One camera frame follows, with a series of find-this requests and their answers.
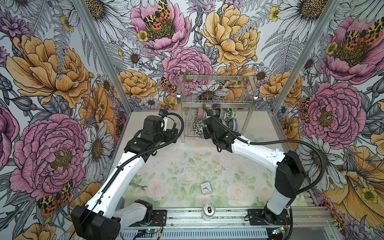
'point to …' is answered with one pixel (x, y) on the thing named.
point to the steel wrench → (142, 187)
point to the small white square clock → (206, 188)
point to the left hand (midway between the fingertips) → (167, 133)
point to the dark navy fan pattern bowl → (222, 113)
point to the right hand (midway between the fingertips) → (209, 129)
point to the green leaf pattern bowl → (230, 113)
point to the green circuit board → (277, 230)
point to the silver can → (209, 210)
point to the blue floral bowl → (235, 125)
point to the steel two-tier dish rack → (195, 92)
